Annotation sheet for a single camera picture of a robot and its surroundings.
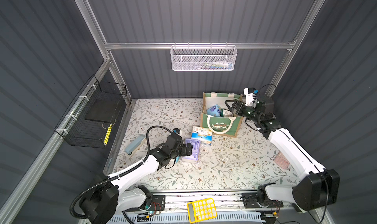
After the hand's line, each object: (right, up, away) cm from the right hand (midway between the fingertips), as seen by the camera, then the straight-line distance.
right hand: (233, 103), depth 76 cm
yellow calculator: (-17, -53, -5) cm, 55 cm away
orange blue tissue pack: (-14, -19, +17) cm, 29 cm away
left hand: (-23, -25, +7) cm, 35 cm away
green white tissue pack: (0, -5, +21) cm, 21 cm away
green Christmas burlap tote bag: (0, -13, +9) cm, 16 cm away
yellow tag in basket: (-61, -15, -8) cm, 64 cm away
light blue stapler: (-56, -25, +13) cm, 63 cm away
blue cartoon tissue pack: (-6, -4, +21) cm, 22 cm away
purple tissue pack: (-20, -30, +9) cm, 37 cm away
